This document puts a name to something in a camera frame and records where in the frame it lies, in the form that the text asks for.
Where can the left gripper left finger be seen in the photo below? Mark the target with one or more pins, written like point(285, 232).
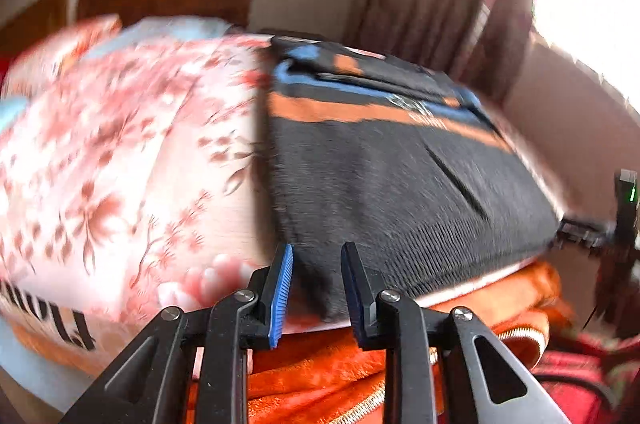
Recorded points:
point(148, 382)

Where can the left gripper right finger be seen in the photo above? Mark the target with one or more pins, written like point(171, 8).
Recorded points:
point(439, 364)

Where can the dark striped knit sweater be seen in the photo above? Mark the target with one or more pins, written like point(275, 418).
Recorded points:
point(401, 162)

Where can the red plaid garment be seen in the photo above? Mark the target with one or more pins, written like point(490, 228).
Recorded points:
point(592, 380)

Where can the orange fleece jacket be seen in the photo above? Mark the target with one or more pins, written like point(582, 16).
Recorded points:
point(324, 377)

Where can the floral pink bed cover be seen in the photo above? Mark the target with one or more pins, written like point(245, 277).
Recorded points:
point(134, 183)

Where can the light blue folded quilt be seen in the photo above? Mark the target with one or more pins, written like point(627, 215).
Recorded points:
point(181, 28)

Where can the pink floral pillow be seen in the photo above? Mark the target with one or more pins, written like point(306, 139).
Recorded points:
point(42, 64)

